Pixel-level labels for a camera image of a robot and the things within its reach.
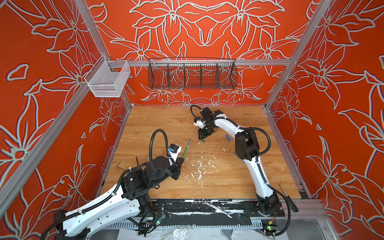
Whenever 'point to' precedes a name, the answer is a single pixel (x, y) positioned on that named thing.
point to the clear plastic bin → (103, 83)
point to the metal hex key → (119, 167)
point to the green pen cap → (203, 140)
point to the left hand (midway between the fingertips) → (183, 159)
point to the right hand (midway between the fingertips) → (198, 135)
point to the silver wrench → (227, 213)
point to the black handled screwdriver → (290, 201)
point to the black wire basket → (192, 73)
